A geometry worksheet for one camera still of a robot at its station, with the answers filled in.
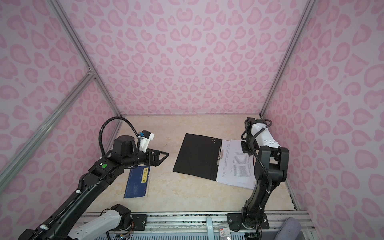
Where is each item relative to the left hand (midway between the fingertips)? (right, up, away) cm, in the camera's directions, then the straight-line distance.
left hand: (162, 151), depth 70 cm
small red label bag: (+29, -37, -1) cm, 47 cm away
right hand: (+48, -4, +18) cm, 51 cm away
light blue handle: (+22, -35, -2) cm, 41 cm away
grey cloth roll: (+58, -36, -2) cm, 68 cm away
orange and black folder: (+17, -7, +25) cm, 31 cm away
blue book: (-18, -21, +14) cm, 31 cm away
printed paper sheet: (+40, -13, +21) cm, 47 cm away
